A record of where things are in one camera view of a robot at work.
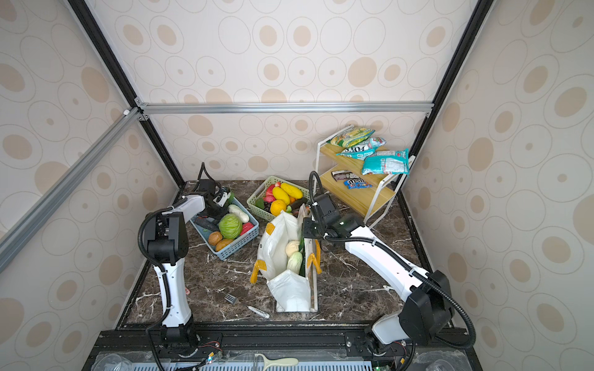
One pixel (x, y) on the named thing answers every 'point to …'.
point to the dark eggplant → (297, 204)
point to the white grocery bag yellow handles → (293, 294)
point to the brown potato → (215, 237)
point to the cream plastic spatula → (280, 360)
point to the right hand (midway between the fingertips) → (305, 227)
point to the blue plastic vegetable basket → (237, 244)
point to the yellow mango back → (292, 191)
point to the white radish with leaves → (295, 261)
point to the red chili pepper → (246, 227)
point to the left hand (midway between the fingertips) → (227, 207)
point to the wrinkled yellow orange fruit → (277, 206)
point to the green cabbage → (230, 226)
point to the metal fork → (230, 298)
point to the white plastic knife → (260, 312)
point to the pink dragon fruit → (269, 196)
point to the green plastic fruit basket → (261, 190)
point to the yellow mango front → (278, 194)
